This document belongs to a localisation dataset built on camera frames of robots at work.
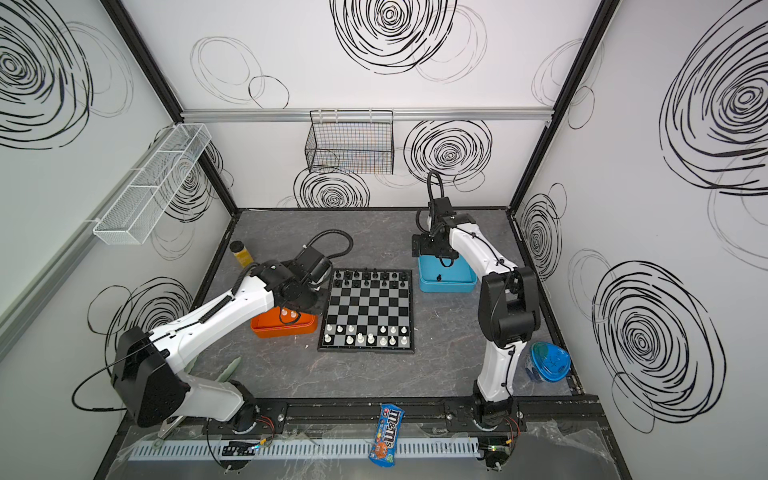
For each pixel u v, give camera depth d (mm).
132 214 724
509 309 500
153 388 394
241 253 967
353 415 756
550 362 740
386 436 702
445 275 994
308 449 771
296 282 575
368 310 911
